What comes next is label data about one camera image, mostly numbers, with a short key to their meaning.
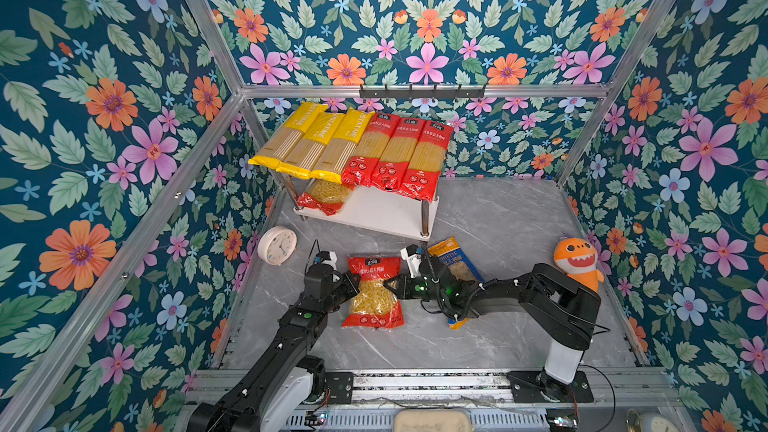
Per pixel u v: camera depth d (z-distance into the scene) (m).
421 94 0.93
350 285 0.74
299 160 0.75
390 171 0.71
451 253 0.94
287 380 0.54
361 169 0.72
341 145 0.78
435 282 0.66
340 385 0.74
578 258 0.88
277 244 0.91
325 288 0.65
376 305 0.80
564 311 0.49
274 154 0.77
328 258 0.78
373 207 1.01
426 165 0.73
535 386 0.71
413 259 0.80
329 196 1.01
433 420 0.66
